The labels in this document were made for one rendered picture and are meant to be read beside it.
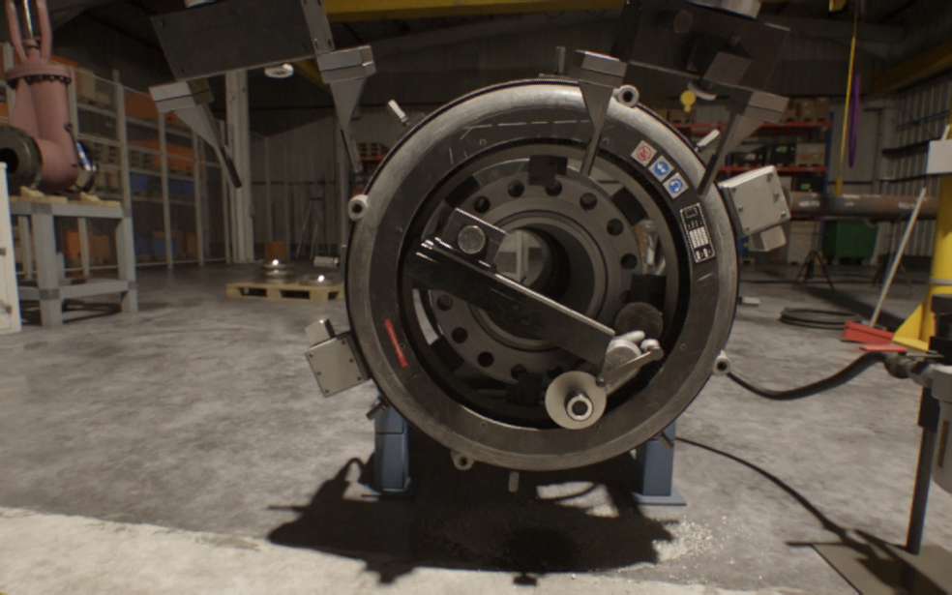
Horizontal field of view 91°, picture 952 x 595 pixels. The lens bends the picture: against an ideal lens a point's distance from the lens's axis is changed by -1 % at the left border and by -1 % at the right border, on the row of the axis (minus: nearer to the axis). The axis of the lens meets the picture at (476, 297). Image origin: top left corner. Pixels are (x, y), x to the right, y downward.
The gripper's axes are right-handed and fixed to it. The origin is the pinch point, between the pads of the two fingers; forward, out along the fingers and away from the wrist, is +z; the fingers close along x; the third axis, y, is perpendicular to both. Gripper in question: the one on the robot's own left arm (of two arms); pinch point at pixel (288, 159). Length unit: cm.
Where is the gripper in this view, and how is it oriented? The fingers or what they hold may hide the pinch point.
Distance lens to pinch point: 50.8
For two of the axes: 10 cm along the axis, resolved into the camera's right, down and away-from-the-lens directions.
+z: 1.5, 8.6, 4.9
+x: -9.8, 0.8, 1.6
